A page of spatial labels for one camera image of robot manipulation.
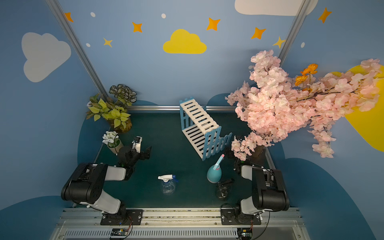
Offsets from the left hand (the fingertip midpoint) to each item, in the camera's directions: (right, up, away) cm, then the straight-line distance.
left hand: (143, 143), depth 94 cm
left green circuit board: (-4, -41, -22) cm, 47 cm away
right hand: (+59, -1, +1) cm, 59 cm away
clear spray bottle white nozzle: (+19, -20, -18) cm, 33 cm away
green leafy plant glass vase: (-16, +20, -3) cm, 26 cm away
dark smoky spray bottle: (+47, -21, -21) cm, 56 cm away
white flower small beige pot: (-19, +3, -3) cm, 19 cm away
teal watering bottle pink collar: (+44, -14, -15) cm, 48 cm away
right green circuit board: (+58, -42, -22) cm, 75 cm away
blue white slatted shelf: (+37, +8, -18) cm, 42 cm away
